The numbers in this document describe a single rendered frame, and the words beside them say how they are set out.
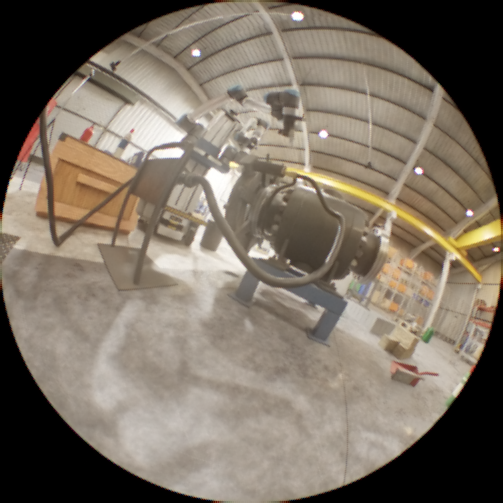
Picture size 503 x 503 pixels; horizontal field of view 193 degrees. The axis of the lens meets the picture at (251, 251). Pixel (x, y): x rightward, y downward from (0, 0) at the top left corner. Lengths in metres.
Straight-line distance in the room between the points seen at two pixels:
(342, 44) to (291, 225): 7.98
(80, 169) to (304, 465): 1.36
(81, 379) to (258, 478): 0.33
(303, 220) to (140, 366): 0.93
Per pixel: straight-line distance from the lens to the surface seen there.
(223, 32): 9.82
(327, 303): 0.78
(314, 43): 8.31
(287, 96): 0.95
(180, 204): 1.81
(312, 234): 0.89
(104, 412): 0.33
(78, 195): 1.10
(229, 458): 0.33
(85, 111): 9.64
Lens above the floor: 0.31
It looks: 3 degrees down
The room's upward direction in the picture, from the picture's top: 24 degrees clockwise
